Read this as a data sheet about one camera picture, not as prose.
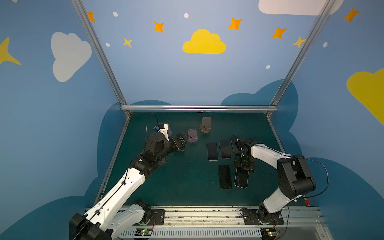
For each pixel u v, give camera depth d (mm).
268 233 714
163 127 675
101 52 844
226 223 735
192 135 1013
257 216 735
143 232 707
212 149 1013
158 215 749
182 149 988
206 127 1085
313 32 782
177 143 645
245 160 743
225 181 863
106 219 392
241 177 860
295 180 466
